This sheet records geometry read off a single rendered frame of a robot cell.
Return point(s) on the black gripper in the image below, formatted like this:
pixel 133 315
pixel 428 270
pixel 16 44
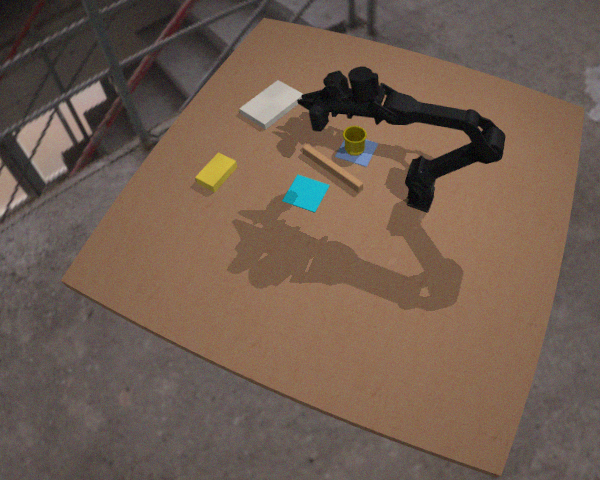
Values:
pixel 319 106

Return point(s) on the yellow rectangular block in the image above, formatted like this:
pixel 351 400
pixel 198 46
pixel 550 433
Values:
pixel 218 169

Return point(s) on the tan rectangular bar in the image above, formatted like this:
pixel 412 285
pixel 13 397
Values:
pixel 333 168

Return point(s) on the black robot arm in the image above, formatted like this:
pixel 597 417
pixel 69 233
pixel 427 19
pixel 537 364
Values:
pixel 400 109

